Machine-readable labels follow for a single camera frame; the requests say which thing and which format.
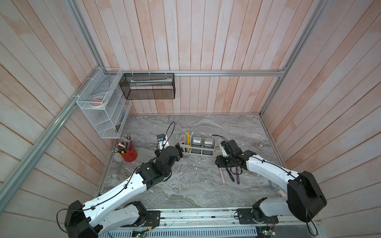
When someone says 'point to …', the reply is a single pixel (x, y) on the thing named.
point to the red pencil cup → (130, 156)
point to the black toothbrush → (228, 171)
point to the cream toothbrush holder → (197, 145)
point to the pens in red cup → (125, 146)
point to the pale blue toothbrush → (191, 138)
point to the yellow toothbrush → (188, 140)
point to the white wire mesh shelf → (109, 120)
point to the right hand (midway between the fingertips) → (218, 160)
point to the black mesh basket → (148, 86)
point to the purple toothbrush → (238, 180)
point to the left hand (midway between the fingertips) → (173, 147)
